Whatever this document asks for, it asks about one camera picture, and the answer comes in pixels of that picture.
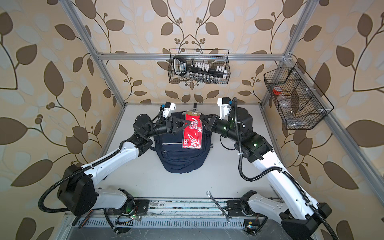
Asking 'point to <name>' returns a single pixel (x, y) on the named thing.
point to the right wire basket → (291, 99)
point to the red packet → (192, 135)
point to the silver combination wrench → (228, 217)
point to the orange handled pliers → (85, 219)
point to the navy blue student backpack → (176, 159)
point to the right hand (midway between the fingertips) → (200, 118)
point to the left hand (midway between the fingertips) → (190, 124)
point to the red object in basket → (277, 90)
